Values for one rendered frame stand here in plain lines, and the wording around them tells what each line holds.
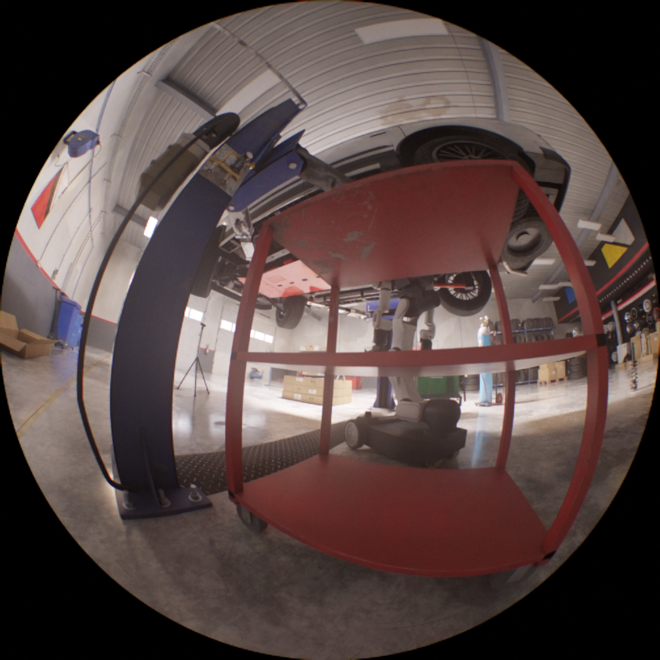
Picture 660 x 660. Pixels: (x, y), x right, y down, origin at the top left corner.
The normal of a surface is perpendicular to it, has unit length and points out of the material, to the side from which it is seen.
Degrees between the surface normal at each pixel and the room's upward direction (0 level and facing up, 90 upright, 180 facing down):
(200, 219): 90
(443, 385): 85
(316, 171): 180
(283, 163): 180
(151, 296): 90
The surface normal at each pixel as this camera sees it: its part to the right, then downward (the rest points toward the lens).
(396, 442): -0.77, -0.21
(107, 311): 0.87, -0.07
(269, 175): -0.07, 0.97
